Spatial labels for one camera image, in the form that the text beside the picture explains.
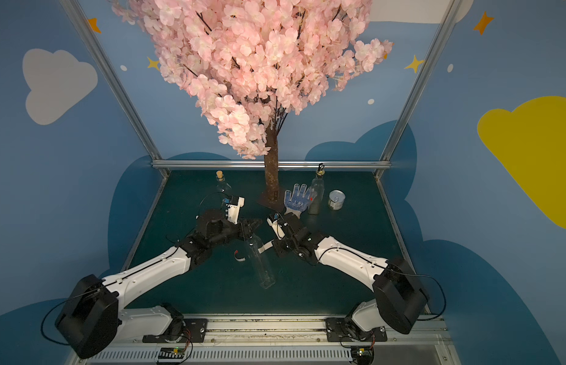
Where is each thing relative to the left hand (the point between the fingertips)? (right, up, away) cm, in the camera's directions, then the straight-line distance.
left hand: (261, 218), depth 79 cm
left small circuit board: (-29, -43, -6) cm, 52 cm away
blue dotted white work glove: (+16, +5, +32) cm, 36 cm away
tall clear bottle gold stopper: (+25, +10, +34) cm, 43 cm away
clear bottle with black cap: (0, -16, +3) cm, 17 cm away
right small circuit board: (+33, -43, -6) cm, 55 cm away
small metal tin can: (+32, +6, +25) cm, 41 cm away
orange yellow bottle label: (+1, -11, +4) cm, 12 cm away
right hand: (+6, -8, +6) cm, 12 cm away
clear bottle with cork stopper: (-17, +12, +10) cm, 23 cm away
